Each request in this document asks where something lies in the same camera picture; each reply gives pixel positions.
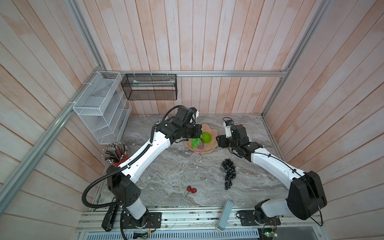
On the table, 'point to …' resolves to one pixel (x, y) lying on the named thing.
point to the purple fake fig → (201, 146)
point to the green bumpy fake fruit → (206, 137)
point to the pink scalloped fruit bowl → (208, 147)
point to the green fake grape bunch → (195, 142)
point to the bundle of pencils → (114, 152)
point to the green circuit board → (140, 235)
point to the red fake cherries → (189, 189)
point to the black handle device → (110, 217)
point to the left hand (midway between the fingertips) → (202, 134)
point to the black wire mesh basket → (150, 87)
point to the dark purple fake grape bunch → (230, 173)
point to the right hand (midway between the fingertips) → (220, 136)
